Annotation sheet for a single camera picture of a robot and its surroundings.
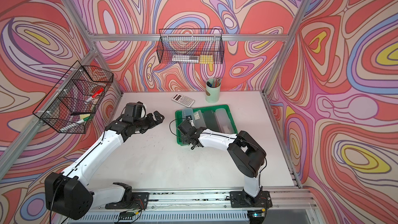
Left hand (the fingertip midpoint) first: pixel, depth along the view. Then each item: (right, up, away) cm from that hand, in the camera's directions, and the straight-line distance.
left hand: (160, 120), depth 81 cm
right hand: (+16, -12, +10) cm, 23 cm away
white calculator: (+8, +12, +33) cm, 36 cm away
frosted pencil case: (+20, -1, +16) cm, 26 cm away
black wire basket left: (-42, +7, -7) cm, 43 cm away
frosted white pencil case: (+37, -4, +17) cm, 41 cm away
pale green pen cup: (+30, +18, +25) cm, 44 cm away
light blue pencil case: (+13, +4, +18) cm, 22 cm away
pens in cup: (+32, +24, +23) cm, 46 cm away
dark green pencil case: (+29, -2, +19) cm, 34 cm away
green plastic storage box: (+8, -1, +16) cm, 18 cm away
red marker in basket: (-30, +14, -5) cm, 34 cm away
